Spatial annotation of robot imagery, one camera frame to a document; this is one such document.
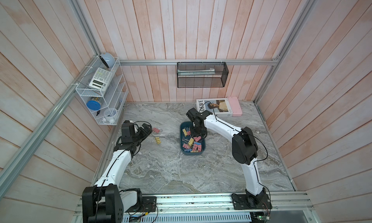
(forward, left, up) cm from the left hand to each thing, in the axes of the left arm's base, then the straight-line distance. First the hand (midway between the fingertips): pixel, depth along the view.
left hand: (148, 131), depth 86 cm
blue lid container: (+5, +27, +17) cm, 32 cm away
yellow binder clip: (+1, -4, -12) cm, 13 cm away
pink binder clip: (+9, -2, -13) cm, 16 cm away
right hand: (+4, -29, -9) cm, 31 cm away
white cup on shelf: (+10, +25, +4) cm, 28 cm away
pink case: (+32, -64, -11) cm, 72 cm away
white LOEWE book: (+29, -51, -9) cm, 59 cm away
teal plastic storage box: (-3, -26, -11) cm, 29 cm away
